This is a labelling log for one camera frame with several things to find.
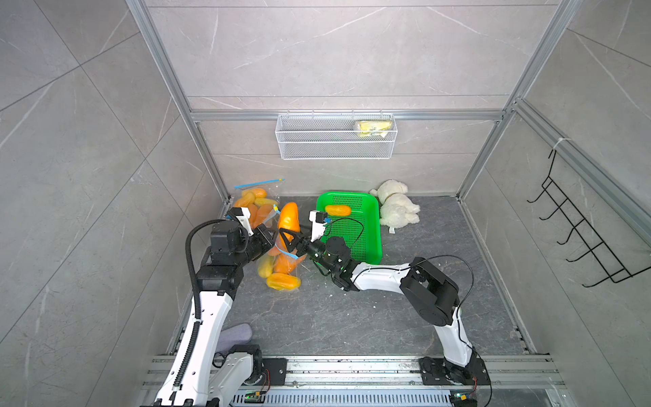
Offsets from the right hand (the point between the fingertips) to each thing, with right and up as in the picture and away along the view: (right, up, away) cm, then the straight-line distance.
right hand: (287, 229), depth 78 cm
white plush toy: (+41, +7, +23) cm, 47 cm away
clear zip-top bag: (-19, +12, +36) cm, 42 cm away
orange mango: (+1, +3, -3) cm, 4 cm away
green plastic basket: (+27, -1, +33) cm, 43 cm away
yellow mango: (-3, -19, +9) cm, 21 cm away
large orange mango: (-3, -12, +6) cm, 14 cm away
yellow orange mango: (-25, +12, +35) cm, 45 cm away
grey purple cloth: (-15, -33, 0) cm, 37 cm away
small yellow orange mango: (+17, +6, +30) cm, 35 cm away
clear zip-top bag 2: (-4, +2, -2) cm, 5 cm away
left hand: (-1, +1, -6) cm, 6 cm away
